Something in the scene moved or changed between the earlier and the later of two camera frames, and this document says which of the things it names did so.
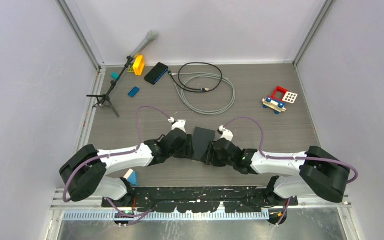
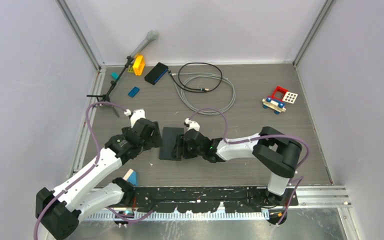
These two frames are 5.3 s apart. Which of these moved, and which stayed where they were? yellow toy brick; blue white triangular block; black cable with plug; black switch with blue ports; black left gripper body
Moved: black left gripper body
Stayed: blue white triangular block; black cable with plug; yellow toy brick; black switch with blue ports
